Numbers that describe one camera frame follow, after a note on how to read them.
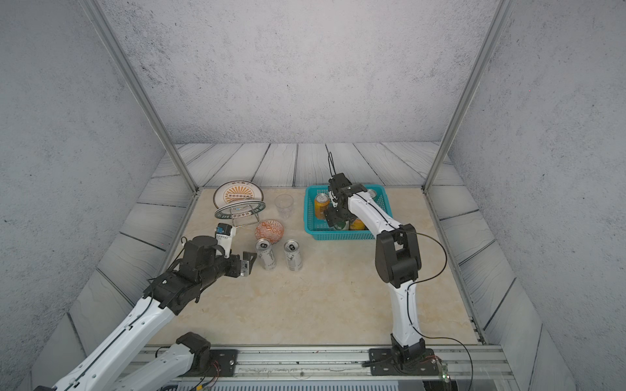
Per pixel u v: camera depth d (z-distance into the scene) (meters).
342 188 0.73
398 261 0.55
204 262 0.57
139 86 0.86
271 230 1.03
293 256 0.84
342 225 0.95
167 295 0.50
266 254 0.85
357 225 0.97
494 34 0.74
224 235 0.66
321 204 1.02
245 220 1.07
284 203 1.07
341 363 0.74
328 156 1.09
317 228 1.06
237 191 0.99
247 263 0.68
